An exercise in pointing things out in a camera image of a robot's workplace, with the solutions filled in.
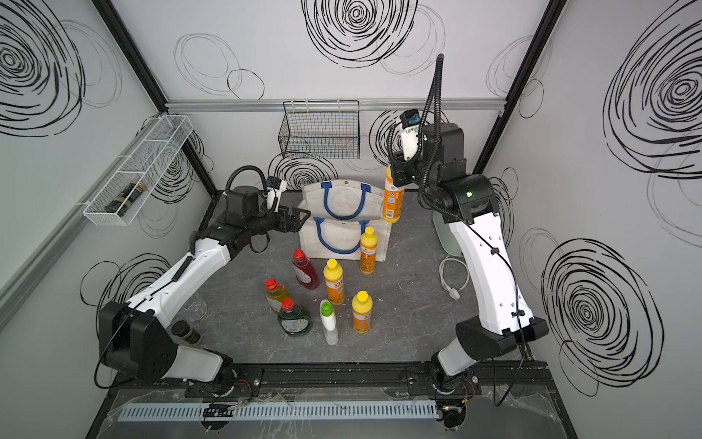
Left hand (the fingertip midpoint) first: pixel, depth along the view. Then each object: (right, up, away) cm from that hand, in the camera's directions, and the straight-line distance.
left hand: (298, 210), depth 80 cm
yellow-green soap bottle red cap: (-5, -23, -7) cm, 24 cm away
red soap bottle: (+1, -19, +2) cm, 19 cm away
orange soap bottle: (+21, -10, 0) cm, 23 cm away
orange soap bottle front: (+19, -25, -13) cm, 33 cm away
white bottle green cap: (+10, -29, -10) cm, 32 cm away
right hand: (+28, +13, -18) cm, 36 cm away
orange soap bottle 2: (+11, -17, -7) cm, 22 cm away
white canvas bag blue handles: (+11, -1, +22) cm, 24 cm away
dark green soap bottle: (0, -30, -7) cm, 31 cm away
